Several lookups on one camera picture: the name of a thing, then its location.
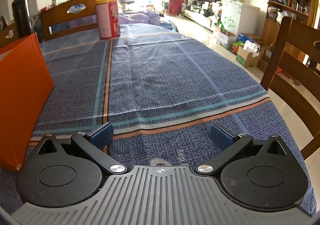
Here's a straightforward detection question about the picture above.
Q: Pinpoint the blue cloth bundle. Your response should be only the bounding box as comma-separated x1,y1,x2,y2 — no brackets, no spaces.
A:
160,19,179,32

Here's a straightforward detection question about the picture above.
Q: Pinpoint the orange cardboard box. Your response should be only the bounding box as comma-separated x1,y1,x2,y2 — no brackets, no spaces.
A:
0,33,55,173

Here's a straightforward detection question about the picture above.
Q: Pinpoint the white and green carton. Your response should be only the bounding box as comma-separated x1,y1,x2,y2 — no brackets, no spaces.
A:
216,31,237,49

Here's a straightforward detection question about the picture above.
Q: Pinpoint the white chest freezer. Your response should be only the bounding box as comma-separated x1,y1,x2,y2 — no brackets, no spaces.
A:
221,0,260,37

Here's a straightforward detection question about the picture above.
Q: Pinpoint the white television cabinet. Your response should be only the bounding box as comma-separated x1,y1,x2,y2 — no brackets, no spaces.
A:
184,5,220,31

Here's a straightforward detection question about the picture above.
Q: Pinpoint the open cardboard box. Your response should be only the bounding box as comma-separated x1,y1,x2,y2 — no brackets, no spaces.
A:
236,45,260,68

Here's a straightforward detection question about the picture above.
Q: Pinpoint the black flat panel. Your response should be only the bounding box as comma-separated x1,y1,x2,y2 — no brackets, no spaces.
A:
12,0,33,38

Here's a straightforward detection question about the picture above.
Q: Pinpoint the blue patterned tablecloth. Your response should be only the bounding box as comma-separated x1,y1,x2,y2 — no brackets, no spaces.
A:
0,23,317,215

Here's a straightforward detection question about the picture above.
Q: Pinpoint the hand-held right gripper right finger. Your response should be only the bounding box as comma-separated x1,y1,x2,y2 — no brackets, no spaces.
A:
196,123,288,175

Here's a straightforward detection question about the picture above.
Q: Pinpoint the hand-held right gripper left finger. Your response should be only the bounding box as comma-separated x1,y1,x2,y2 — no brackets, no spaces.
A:
31,122,125,175

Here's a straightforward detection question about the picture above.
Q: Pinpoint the wooden dining chair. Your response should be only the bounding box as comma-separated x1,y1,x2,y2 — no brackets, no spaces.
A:
40,0,117,42
0,22,20,49
260,17,320,161

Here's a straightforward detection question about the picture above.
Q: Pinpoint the white plastic bag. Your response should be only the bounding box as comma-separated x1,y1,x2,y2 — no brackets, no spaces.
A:
276,10,297,24

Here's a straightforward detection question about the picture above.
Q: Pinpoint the red plastic basket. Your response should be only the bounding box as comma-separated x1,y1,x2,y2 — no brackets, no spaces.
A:
168,0,184,15

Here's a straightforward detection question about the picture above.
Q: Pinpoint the pink can with yellow lid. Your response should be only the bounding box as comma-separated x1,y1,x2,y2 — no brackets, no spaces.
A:
94,0,121,39

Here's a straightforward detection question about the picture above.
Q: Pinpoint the purple folded bedding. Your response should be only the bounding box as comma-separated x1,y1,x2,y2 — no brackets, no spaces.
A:
119,12,160,26

